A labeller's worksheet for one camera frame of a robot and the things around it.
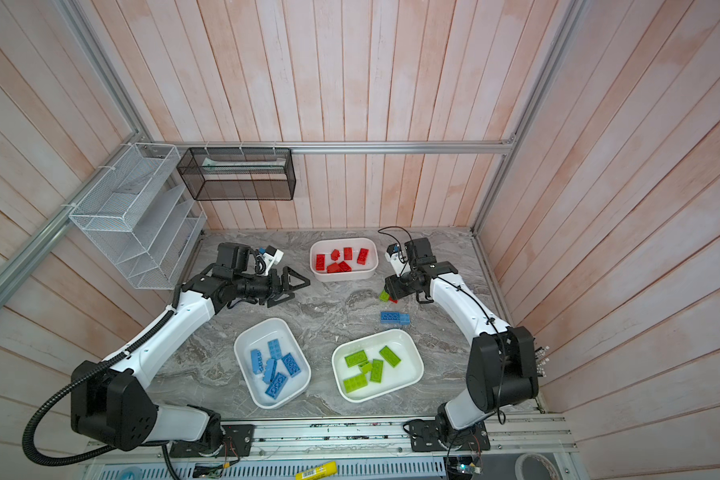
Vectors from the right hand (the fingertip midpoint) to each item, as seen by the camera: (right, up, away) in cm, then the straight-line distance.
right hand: (395, 282), depth 89 cm
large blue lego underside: (-1, -12, +6) cm, 13 cm away
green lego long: (-12, -27, -8) cm, 31 cm away
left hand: (-26, -2, -13) cm, 30 cm away
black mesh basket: (-54, +37, +15) cm, 68 cm away
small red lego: (-20, +9, +22) cm, 31 cm away
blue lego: (-40, -23, -5) cm, 47 cm away
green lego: (-2, -6, +12) cm, 13 cm away
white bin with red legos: (-24, +12, +23) cm, 35 cm away
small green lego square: (-9, -24, -6) cm, 26 cm away
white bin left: (-42, -16, -1) cm, 45 cm away
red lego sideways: (+1, -7, +11) cm, 14 cm away
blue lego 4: (-34, -28, -9) cm, 45 cm away
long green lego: (-2, -22, -2) cm, 22 cm away
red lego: (-25, +6, +18) cm, 31 cm away
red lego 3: (-20, +4, +17) cm, 26 cm away
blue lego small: (-36, -20, -1) cm, 42 cm away
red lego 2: (-9, +8, +22) cm, 25 cm away
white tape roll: (+26, -43, -21) cm, 54 cm away
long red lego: (-15, +9, +21) cm, 28 cm away
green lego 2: (-12, -23, -3) cm, 26 cm away
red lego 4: (-16, +4, +17) cm, 24 cm away
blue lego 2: (-31, -23, -5) cm, 39 cm away
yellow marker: (-19, -42, -21) cm, 51 cm away
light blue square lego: (+4, -12, +5) cm, 14 cm away
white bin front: (+2, -18, -3) cm, 18 cm away
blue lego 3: (-37, -24, -5) cm, 44 cm away
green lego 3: (-6, -24, -5) cm, 25 cm away
